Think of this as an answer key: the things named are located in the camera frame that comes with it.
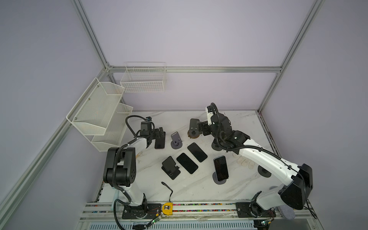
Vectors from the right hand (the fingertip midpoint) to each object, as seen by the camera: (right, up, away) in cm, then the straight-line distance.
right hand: (201, 122), depth 76 cm
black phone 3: (+12, -27, +5) cm, 30 cm away
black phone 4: (-1, -20, +20) cm, 28 cm away
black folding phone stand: (-18, -25, +5) cm, 32 cm away
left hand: (-30, -7, +22) cm, 38 cm away
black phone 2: (-28, -15, +25) cm, 40 cm away
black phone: (-7, -27, +16) cm, 32 cm away
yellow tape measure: (-18, -45, -3) cm, 48 cm away
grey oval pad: (+43, -46, -5) cm, 63 cm away
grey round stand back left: (-15, -14, +20) cm, 28 cm away
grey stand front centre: (+8, -32, +2) cm, 33 cm away
